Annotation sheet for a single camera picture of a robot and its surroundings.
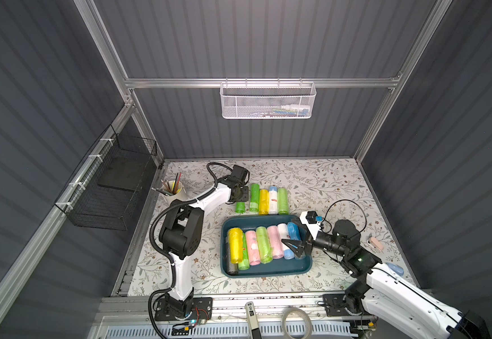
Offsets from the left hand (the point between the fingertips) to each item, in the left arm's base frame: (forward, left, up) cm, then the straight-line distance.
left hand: (245, 195), depth 96 cm
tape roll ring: (-48, -21, -4) cm, 52 cm away
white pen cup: (+3, +34, +2) cm, 34 cm away
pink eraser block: (-22, -54, -4) cm, 59 cm away
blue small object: (-31, -60, -7) cm, 68 cm away
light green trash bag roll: (0, -18, -4) cm, 18 cm away
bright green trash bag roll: (-6, +2, -1) cm, 6 cm away
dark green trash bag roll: (+2, -4, -5) cm, 7 cm away
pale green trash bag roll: (-23, -8, -4) cm, 24 cm away
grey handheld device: (-47, -3, -4) cm, 48 cm away
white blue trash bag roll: (0, -13, -4) cm, 14 cm away
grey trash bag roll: (-31, +5, -5) cm, 32 cm away
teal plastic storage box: (-28, -18, -8) cm, 35 cm away
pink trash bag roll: (-24, -3, -3) cm, 24 cm away
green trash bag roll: (-29, 0, -5) cm, 30 cm away
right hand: (-23, -17, +12) cm, 31 cm away
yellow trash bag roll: (-23, +3, -1) cm, 24 cm away
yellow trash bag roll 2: (-1, -9, -4) cm, 10 cm away
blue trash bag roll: (-17, -20, -2) cm, 26 cm away
